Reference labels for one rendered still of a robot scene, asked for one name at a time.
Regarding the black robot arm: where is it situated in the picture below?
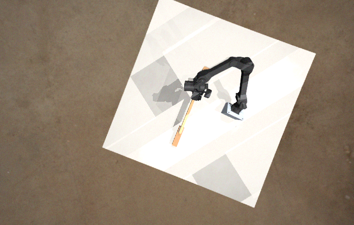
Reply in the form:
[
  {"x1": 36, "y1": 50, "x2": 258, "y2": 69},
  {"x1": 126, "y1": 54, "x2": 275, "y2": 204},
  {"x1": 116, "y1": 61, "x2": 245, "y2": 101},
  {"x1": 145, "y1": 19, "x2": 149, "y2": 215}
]
[{"x1": 184, "y1": 56, "x2": 255, "y2": 115}]

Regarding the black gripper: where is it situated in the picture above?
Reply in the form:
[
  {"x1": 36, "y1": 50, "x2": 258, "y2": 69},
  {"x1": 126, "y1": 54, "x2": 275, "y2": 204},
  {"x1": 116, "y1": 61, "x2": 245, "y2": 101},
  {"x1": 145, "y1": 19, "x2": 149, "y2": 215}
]
[{"x1": 199, "y1": 89, "x2": 212, "y2": 98}]

